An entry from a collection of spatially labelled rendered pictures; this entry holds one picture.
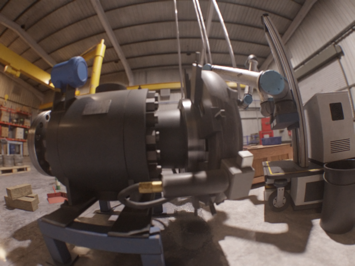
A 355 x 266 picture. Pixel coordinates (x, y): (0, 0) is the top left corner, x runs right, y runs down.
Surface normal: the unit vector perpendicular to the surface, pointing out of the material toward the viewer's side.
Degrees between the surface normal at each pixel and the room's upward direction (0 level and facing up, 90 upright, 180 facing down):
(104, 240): 90
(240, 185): 113
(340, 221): 93
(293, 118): 90
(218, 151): 100
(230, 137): 93
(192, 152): 108
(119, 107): 63
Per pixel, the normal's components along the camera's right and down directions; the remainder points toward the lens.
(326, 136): -0.52, -0.05
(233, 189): 0.11, 0.29
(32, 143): 0.11, -0.07
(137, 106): 0.07, -0.52
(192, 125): 0.09, -0.30
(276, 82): -0.76, 0.03
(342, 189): -0.95, 0.08
